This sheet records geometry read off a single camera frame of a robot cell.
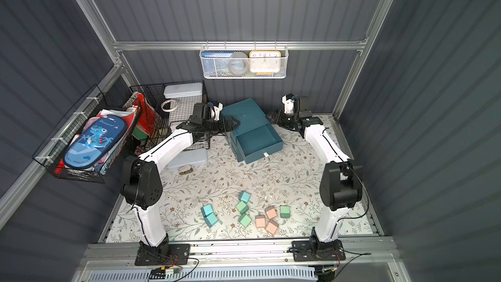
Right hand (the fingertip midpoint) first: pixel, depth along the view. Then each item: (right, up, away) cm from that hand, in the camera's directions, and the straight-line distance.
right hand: (277, 116), depth 88 cm
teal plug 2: (-31, -41, -5) cm, 51 cm away
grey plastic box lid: (-49, +15, +14) cm, 54 cm away
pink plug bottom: (-3, -46, -9) cm, 47 cm away
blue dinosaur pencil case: (-64, -11, -23) cm, 69 cm away
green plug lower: (-14, -44, -7) cm, 47 cm away
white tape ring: (-54, +4, +8) cm, 55 cm away
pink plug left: (-8, -45, -7) cm, 46 cm away
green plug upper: (-15, -40, -5) cm, 43 cm away
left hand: (-18, -4, +2) cm, 19 cm away
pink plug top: (-3, -42, -5) cm, 43 cm away
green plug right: (+3, -42, -5) cm, 42 cm away
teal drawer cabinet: (-10, -9, 0) cm, 14 cm away
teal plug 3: (-28, -44, -7) cm, 53 cm away
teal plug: (-15, -36, -1) cm, 39 cm away
